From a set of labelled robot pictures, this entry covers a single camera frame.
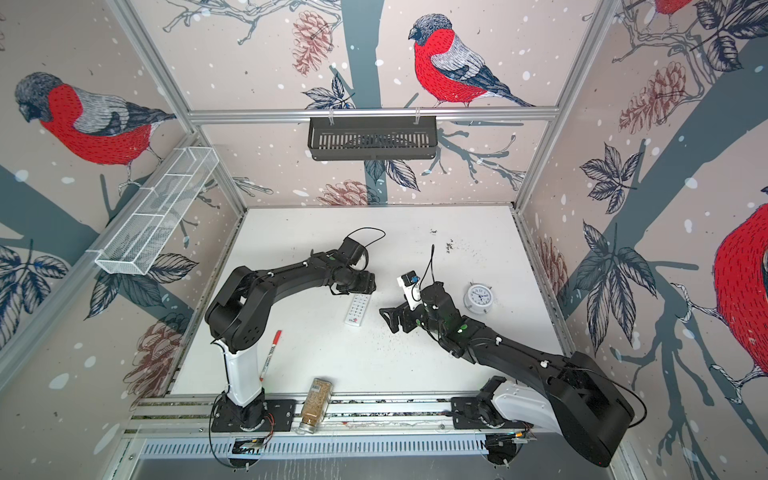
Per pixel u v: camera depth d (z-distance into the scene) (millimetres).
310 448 698
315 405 713
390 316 724
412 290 698
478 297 911
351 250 782
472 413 729
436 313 625
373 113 962
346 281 801
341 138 949
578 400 419
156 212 782
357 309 901
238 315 502
